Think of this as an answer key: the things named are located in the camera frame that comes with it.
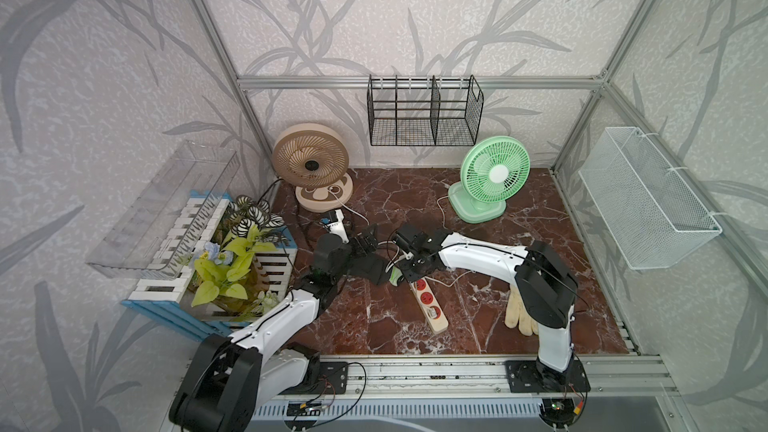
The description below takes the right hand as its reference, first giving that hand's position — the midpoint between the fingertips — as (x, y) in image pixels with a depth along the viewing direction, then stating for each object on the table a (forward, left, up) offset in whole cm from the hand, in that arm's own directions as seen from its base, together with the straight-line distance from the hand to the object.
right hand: (409, 272), depth 89 cm
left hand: (+8, +12, +13) cm, 19 cm away
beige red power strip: (-13, -7, 0) cm, 15 cm away
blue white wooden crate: (-17, +48, +25) cm, 57 cm away
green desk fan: (+23, -26, +20) cm, 40 cm away
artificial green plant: (-11, +39, +21) cm, 46 cm away
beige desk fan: (+28, +30, +21) cm, 46 cm away
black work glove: (+2, +11, -1) cm, 12 cm away
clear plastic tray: (-3, +57, +27) cm, 63 cm away
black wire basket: (+51, -6, +22) cm, 56 cm away
